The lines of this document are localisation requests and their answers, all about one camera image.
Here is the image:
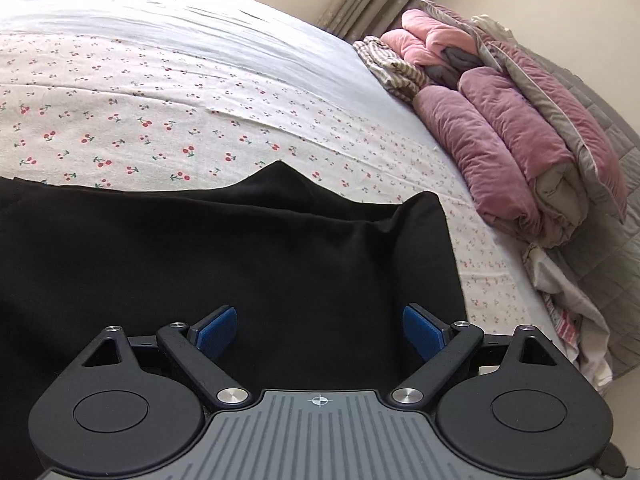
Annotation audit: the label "white crumpled floral cloth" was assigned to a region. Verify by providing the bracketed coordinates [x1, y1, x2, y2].
[522, 244, 615, 392]

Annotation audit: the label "blue-grey bed sheet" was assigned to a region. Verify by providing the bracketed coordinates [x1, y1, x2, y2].
[0, 0, 436, 151]

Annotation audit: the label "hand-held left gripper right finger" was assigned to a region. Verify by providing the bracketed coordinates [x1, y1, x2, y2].
[390, 303, 562, 406]

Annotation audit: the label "light pink fleece blanket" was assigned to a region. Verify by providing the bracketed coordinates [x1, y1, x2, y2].
[381, 8, 482, 81]

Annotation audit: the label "striped cloth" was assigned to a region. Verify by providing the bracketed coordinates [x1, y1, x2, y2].
[352, 35, 432, 104]

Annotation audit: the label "cherry print bed sheet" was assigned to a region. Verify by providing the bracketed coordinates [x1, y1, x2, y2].
[0, 30, 558, 341]

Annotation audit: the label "mauve quilt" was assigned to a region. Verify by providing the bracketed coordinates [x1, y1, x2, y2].
[412, 39, 629, 249]

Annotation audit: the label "grey quilted blanket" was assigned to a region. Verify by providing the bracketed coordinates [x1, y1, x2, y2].
[520, 50, 640, 378]

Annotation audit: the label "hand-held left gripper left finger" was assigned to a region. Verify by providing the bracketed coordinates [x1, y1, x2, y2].
[79, 304, 250, 406]

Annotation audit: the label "black pants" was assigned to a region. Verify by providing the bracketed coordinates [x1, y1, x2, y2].
[0, 160, 469, 480]

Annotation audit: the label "grey folded cloth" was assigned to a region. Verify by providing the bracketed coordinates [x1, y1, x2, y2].
[424, 47, 483, 86]

